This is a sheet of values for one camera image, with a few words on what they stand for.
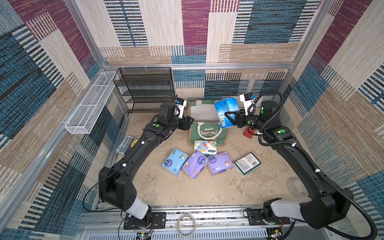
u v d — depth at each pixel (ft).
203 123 2.71
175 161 2.87
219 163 2.87
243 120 2.06
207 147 3.03
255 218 2.39
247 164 2.80
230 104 2.21
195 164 2.75
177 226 2.34
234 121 2.15
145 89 3.59
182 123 2.30
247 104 2.06
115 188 1.38
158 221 2.41
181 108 2.33
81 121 2.30
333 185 1.34
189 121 2.37
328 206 1.24
